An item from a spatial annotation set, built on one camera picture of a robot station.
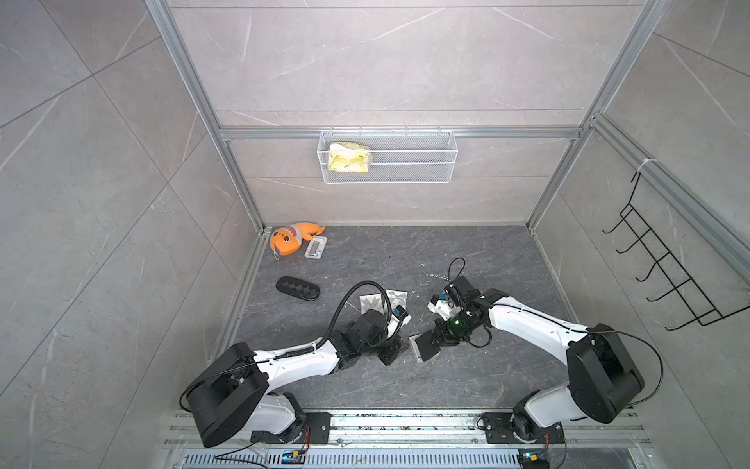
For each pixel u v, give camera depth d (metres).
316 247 1.11
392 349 0.72
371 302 0.93
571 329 0.48
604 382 0.43
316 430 0.73
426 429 0.75
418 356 0.83
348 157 0.86
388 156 1.01
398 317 0.73
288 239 1.05
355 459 0.70
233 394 0.42
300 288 0.98
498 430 0.73
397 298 0.95
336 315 0.63
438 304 0.80
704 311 0.58
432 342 0.82
